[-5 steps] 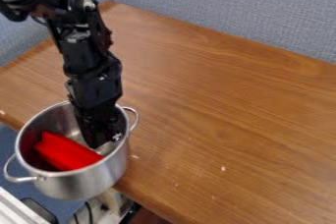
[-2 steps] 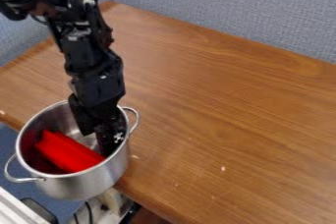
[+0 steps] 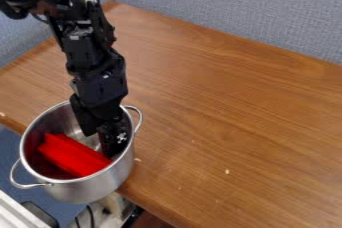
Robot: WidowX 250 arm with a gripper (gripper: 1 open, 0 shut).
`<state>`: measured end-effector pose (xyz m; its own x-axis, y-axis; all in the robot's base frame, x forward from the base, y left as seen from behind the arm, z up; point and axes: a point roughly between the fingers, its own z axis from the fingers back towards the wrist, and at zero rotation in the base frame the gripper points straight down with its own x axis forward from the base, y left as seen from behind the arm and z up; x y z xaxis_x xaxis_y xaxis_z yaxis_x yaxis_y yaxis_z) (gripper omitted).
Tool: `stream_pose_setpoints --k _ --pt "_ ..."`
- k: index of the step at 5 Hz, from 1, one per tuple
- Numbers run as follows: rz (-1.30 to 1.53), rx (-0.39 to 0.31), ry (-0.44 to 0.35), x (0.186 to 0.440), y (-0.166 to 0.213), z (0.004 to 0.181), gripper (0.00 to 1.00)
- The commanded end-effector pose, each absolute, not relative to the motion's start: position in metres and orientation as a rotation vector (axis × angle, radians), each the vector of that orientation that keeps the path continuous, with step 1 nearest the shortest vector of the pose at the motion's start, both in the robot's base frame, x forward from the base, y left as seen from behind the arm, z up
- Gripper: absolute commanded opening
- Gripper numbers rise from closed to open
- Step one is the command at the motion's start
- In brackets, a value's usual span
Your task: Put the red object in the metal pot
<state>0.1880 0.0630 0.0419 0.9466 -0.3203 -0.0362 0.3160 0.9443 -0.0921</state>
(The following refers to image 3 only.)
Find silver metal pot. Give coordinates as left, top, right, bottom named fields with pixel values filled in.
left=9, top=101, right=143, bottom=204

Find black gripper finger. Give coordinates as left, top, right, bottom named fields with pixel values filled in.
left=96, top=116, right=130, bottom=158
left=68, top=93, right=111, bottom=137

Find white ribbed panel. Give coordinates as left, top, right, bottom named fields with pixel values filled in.
left=0, top=190, right=51, bottom=228

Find red block object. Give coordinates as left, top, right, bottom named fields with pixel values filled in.
left=37, top=133, right=112, bottom=178

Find black bracket under table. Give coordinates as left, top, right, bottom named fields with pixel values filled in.
left=122, top=206, right=144, bottom=228

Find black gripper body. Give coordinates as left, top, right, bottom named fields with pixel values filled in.
left=68, top=56, right=131, bottom=126

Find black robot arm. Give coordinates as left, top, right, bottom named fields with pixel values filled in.
left=0, top=0, right=128, bottom=157

